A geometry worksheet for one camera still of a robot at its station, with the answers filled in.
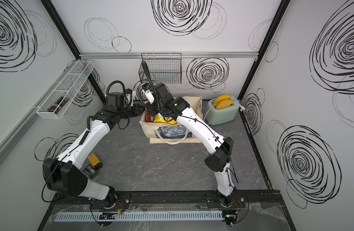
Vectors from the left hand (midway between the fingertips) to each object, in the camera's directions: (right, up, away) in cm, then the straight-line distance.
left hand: (144, 107), depth 80 cm
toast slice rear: (+49, +7, +12) cm, 51 cm away
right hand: (+4, +2, -7) cm, 8 cm away
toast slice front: (+48, +3, +11) cm, 50 cm away
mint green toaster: (+45, -6, +17) cm, 48 cm away
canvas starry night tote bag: (+11, -15, +5) cm, 19 cm away
